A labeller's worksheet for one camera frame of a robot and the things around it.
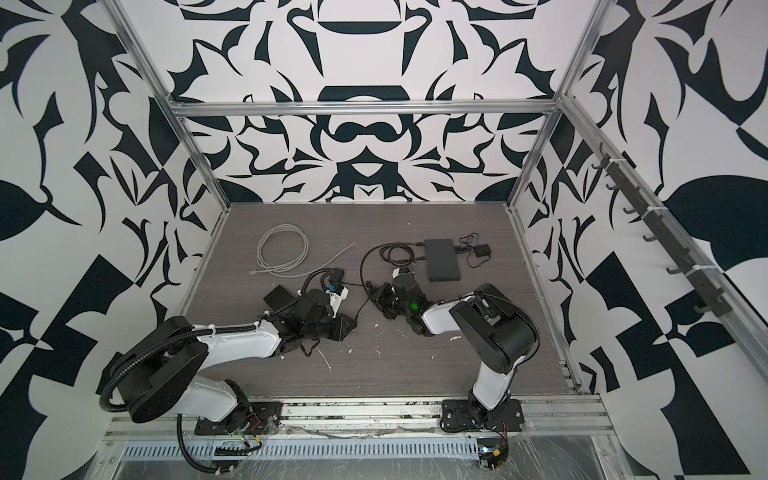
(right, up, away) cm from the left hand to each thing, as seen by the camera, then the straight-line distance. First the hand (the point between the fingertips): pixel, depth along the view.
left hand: (359, 319), depth 86 cm
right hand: (+2, +7, +4) cm, 8 cm away
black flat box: (-26, +4, +7) cm, 27 cm away
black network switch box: (+27, +15, +19) cm, 36 cm away
